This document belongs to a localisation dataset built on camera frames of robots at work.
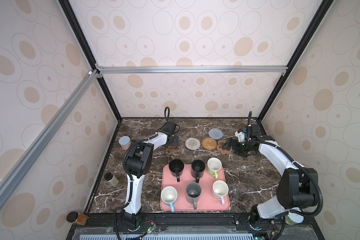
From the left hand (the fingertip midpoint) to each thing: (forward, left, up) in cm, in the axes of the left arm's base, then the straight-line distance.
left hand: (176, 137), depth 104 cm
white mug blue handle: (-38, +2, -1) cm, 38 cm away
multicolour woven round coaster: (-3, -12, -3) cm, 12 cm away
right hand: (-14, -33, +8) cm, 36 cm away
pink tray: (-41, -18, -3) cm, 45 cm away
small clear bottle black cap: (-31, +35, +5) cm, 47 cm away
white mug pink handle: (-36, -25, +2) cm, 44 cm away
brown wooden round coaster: (-6, +3, -3) cm, 7 cm away
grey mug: (-36, -11, 0) cm, 38 cm away
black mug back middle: (-24, -14, 0) cm, 27 cm away
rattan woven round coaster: (-3, -23, -2) cm, 23 cm away
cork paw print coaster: (-9, -32, -3) cm, 34 cm away
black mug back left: (-23, -1, +2) cm, 23 cm away
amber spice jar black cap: (-50, +43, +7) cm, 66 cm away
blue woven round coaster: (+5, -29, -3) cm, 30 cm away
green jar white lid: (-49, -57, +3) cm, 76 cm away
